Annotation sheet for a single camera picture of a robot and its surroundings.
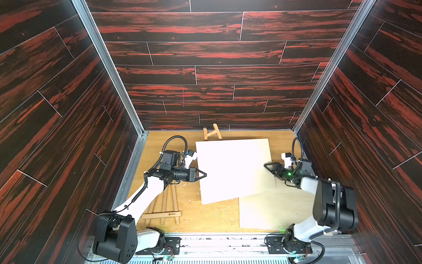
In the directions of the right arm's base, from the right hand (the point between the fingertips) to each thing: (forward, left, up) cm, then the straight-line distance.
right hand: (269, 167), depth 94 cm
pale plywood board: (-4, +21, +4) cm, 22 cm away
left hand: (-15, +36, +12) cm, 40 cm away
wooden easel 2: (-27, +57, -4) cm, 63 cm away
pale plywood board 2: (-23, -1, -6) cm, 23 cm away
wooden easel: (+10, +37, +15) cm, 41 cm away
